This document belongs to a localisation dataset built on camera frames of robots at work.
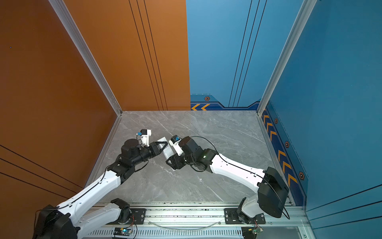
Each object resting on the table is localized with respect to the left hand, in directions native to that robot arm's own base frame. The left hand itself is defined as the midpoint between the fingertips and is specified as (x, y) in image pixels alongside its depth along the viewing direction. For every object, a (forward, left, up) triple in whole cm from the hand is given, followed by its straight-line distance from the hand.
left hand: (167, 142), depth 76 cm
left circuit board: (-36, +20, -23) cm, 47 cm away
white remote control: (-4, 0, -2) cm, 4 cm away
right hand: (-7, -2, -4) cm, 8 cm away
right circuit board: (-36, -41, -22) cm, 59 cm away
